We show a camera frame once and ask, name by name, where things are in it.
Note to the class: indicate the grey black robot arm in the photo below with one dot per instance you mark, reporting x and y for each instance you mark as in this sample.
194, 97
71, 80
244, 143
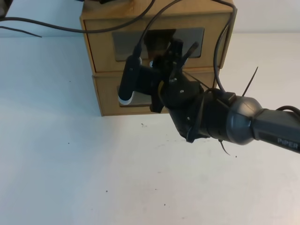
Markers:
201, 112

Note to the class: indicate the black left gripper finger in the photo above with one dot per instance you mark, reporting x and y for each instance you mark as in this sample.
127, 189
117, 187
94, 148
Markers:
175, 54

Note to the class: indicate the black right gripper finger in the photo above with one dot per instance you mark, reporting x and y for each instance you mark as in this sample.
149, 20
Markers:
185, 57

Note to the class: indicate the black cable tie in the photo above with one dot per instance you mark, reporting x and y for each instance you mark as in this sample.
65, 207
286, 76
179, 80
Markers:
249, 83

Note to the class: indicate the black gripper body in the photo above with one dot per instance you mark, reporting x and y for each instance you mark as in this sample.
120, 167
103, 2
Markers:
168, 88

